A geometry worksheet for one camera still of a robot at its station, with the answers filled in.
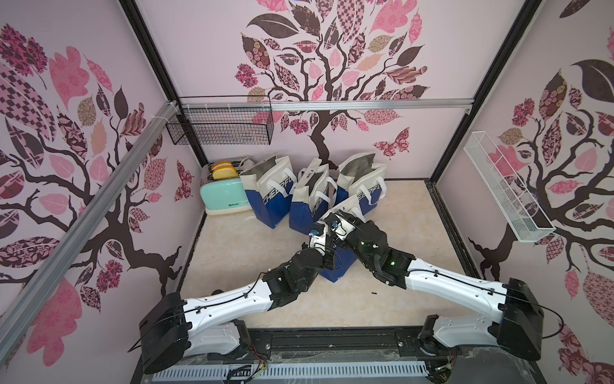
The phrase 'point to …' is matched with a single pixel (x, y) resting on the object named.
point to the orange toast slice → (221, 164)
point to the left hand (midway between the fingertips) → (332, 242)
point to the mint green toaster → (224, 196)
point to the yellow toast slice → (225, 172)
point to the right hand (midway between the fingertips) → (338, 216)
